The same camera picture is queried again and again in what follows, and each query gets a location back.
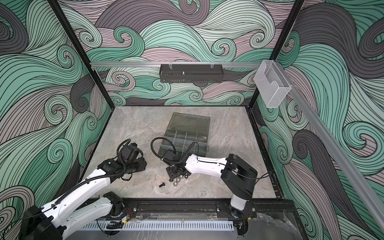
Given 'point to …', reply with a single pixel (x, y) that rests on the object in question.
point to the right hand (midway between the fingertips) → (172, 173)
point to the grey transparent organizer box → (184, 130)
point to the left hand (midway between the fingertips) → (144, 162)
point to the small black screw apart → (161, 185)
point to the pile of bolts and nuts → (175, 183)
